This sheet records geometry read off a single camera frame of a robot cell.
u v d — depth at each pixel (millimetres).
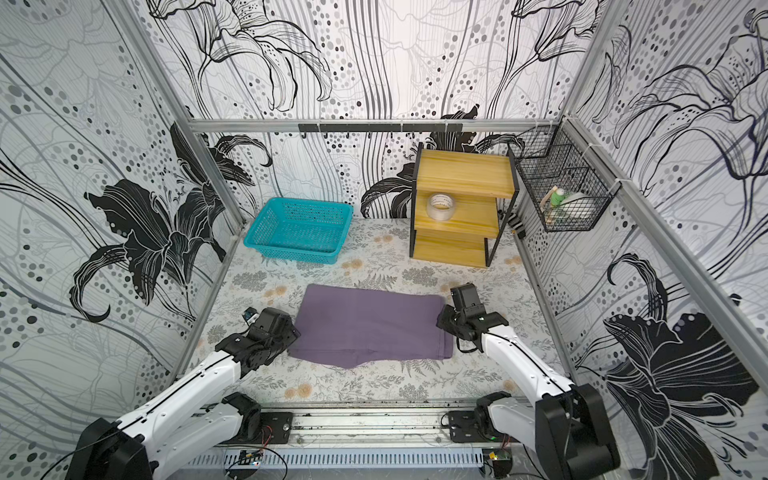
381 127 905
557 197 790
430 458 765
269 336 639
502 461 700
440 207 999
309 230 1179
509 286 1008
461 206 1005
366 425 743
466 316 648
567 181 882
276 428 735
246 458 717
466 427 722
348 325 908
